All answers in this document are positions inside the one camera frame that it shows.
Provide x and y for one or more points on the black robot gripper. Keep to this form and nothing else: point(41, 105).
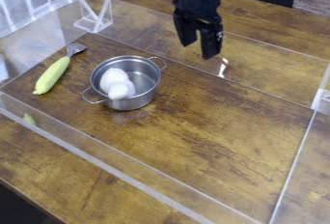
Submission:
point(202, 11)

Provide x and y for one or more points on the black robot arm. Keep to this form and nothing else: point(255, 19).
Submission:
point(198, 20)

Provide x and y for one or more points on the silver metal pot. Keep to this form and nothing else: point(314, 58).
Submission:
point(144, 73)

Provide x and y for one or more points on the clear acrylic triangle stand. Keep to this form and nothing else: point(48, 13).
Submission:
point(92, 22)

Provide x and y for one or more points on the grey metal spatula head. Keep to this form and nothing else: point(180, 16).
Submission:
point(75, 48)

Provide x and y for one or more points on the yellow green corn cob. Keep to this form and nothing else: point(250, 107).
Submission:
point(51, 75)

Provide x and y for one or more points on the clear acrylic front barrier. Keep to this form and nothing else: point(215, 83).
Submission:
point(163, 187)

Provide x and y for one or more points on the clear acrylic barrier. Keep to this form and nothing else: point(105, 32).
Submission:
point(303, 201)
point(163, 187)

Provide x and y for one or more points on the clear acrylic right barrier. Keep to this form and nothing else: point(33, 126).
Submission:
point(303, 201)

